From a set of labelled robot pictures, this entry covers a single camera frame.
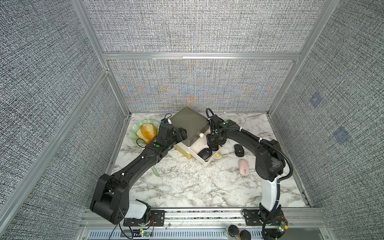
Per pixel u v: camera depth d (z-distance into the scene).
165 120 0.76
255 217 0.73
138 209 0.60
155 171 0.90
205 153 0.86
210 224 0.73
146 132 0.98
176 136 0.75
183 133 0.76
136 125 1.06
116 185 0.45
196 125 0.84
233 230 0.65
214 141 0.83
